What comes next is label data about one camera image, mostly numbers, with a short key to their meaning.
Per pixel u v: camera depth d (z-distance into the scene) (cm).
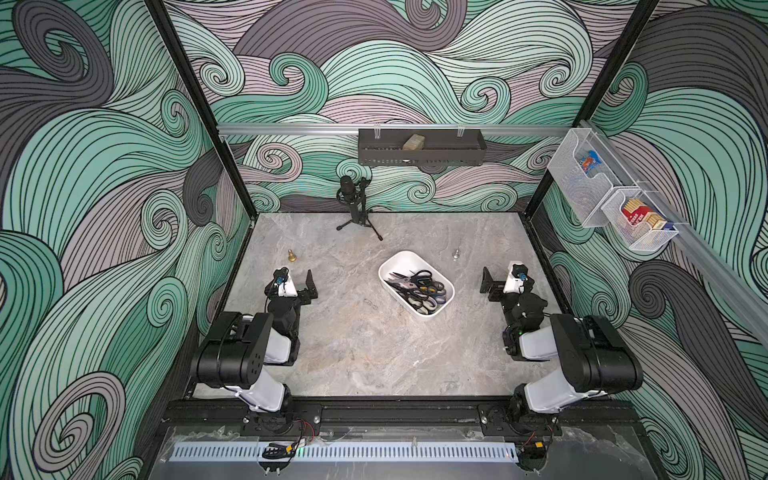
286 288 76
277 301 72
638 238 63
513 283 77
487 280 83
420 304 91
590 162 83
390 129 95
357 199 100
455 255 107
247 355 45
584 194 83
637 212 66
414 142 91
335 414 78
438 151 94
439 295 95
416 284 97
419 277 97
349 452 70
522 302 70
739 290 52
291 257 105
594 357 44
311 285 87
